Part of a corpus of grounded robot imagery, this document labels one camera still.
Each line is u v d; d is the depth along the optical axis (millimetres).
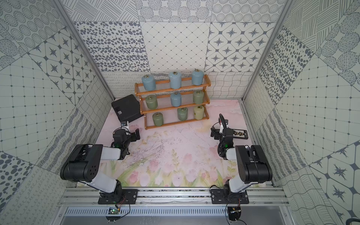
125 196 733
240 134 978
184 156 890
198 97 933
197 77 871
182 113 1014
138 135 903
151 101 894
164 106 973
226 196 674
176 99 929
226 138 725
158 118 970
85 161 511
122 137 742
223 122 786
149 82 819
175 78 822
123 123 833
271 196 759
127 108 1108
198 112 1026
